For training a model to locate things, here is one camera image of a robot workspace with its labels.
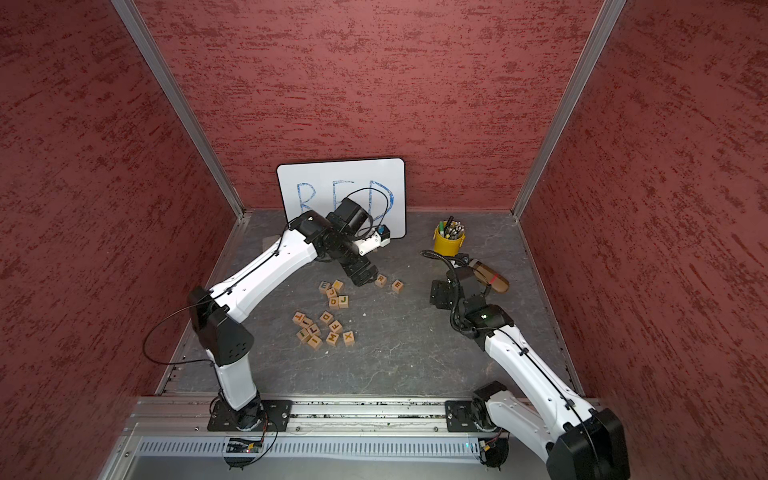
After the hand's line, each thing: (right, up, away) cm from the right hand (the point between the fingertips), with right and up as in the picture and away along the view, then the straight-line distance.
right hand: (443, 290), depth 83 cm
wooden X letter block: (-28, -14, +2) cm, 31 cm away
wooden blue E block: (-37, -1, +12) cm, 39 cm away
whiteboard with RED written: (-39, +32, +12) cm, 52 cm away
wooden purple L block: (-38, -12, +3) cm, 40 cm away
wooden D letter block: (-35, -9, +7) cm, 37 cm away
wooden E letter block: (-13, -1, +14) cm, 19 cm away
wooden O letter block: (-33, -6, +9) cm, 35 cm away
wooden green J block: (-30, -5, +9) cm, 32 cm away
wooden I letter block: (-38, -15, +2) cm, 41 cm away
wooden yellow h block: (-33, -1, +14) cm, 36 cm away
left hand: (-25, +6, -4) cm, 26 cm away
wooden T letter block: (-44, -9, +7) cm, 45 cm away
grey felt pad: (-62, +14, +26) cm, 68 cm away
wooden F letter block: (-32, -12, +4) cm, 34 cm away
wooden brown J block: (-35, -3, +12) cm, 37 cm away
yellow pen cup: (+4, +15, +15) cm, 22 cm away
